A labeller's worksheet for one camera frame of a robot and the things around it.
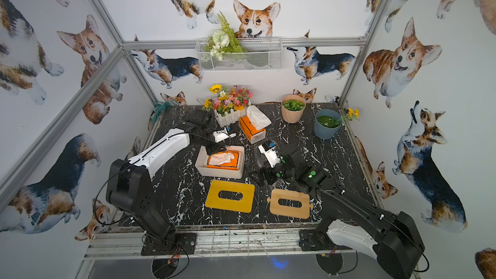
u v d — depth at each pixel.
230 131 0.78
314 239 0.74
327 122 1.03
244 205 0.84
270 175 0.66
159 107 1.20
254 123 1.01
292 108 1.03
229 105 1.02
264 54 0.92
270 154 0.68
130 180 0.44
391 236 0.40
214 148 0.78
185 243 0.74
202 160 0.96
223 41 0.78
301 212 0.84
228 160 0.88
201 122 0.71
